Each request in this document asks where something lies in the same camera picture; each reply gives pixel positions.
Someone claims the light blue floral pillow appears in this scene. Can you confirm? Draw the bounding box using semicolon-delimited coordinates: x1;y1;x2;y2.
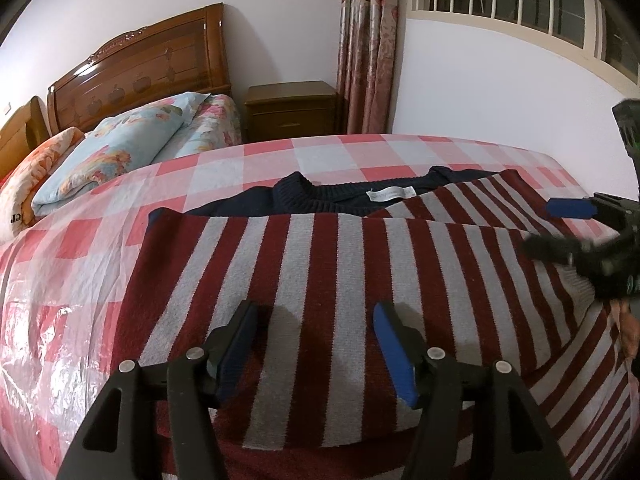
32;92;207;218

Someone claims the red grey striped sweater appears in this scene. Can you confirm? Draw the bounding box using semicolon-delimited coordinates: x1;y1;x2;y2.
112;170;638;479

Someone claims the pink floral curtain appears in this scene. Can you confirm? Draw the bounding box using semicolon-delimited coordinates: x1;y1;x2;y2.
336;0;398;134

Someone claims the wooden nightstand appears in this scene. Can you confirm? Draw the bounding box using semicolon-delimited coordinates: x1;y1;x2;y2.
244;80;336;143

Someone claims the orange floral pillow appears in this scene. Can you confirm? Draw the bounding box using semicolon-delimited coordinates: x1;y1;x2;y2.
0;127;85;243

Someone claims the floral mattress cover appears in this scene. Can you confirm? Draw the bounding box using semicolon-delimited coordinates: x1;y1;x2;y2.
152;94;243;164

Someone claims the pink checkered bed sheet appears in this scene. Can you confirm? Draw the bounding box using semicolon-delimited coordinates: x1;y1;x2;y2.
0;133;640;480

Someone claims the window with white bars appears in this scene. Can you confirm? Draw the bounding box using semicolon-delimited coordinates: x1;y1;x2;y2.
408;0;639;98

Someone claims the person's right hand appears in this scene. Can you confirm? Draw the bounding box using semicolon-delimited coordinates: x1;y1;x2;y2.
610;299;640;361

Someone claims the small wooden headboard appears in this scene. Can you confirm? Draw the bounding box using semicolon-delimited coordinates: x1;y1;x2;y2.
0;96;50;179

